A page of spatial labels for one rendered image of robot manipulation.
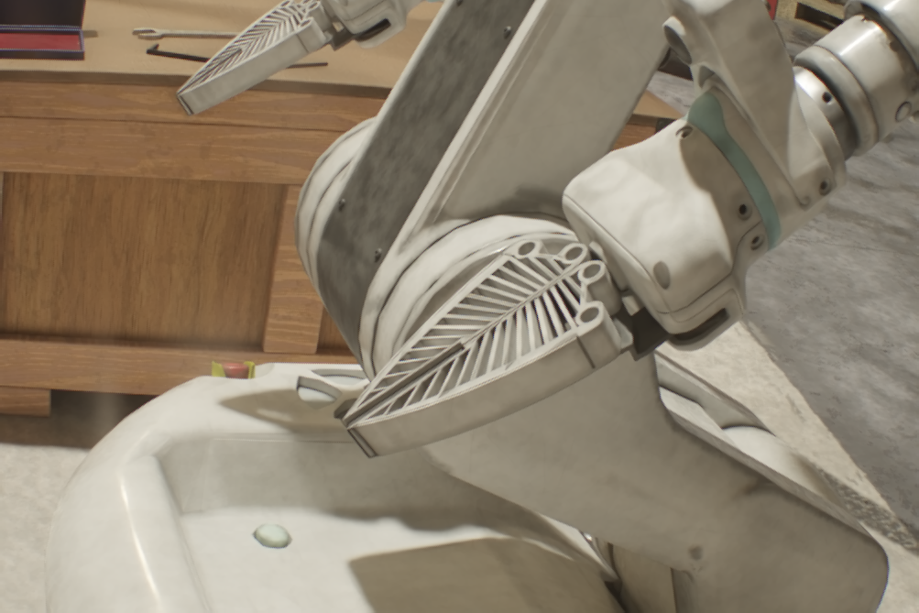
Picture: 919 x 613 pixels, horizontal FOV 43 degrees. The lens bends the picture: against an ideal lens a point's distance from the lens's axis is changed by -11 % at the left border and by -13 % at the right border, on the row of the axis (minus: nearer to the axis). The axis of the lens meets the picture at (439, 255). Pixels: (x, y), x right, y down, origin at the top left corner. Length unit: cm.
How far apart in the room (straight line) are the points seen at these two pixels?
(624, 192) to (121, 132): 101
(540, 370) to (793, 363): 178
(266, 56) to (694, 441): 40
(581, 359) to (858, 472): 148
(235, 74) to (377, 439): 44
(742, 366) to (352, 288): 151
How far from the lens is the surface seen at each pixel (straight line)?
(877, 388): 231
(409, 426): 54
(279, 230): 159
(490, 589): 97
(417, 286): 70
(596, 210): 56
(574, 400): 74
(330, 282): 80
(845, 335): 250
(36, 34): 162
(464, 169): 71
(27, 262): 158
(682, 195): 54
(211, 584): 92
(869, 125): 58
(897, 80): 59
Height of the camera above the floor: 87
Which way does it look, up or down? 22 degrees down
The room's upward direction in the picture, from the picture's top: 12 degrees clockwise
